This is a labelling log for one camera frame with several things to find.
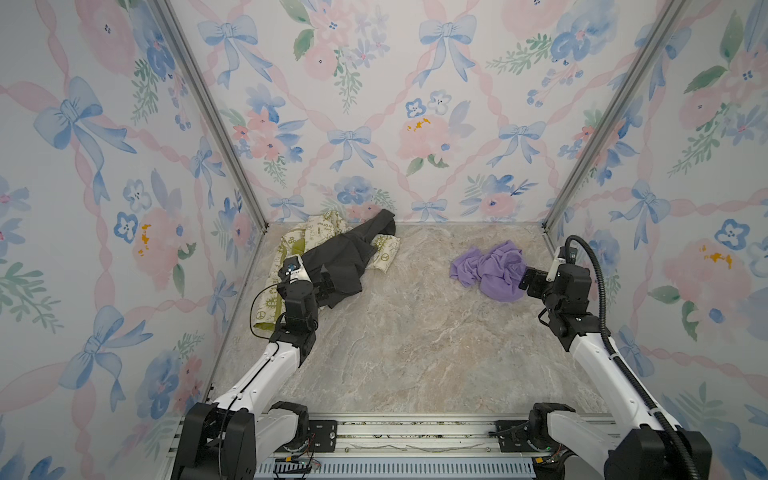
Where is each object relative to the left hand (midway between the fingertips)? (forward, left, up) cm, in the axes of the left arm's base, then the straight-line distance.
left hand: (309, 267), depth 82 cm
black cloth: (+11, -4, -13) cm, 18 cm away
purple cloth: (+8, -57, -13) cm, 59 cm away
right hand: (-1, -64, +1) cm, 64 cm away
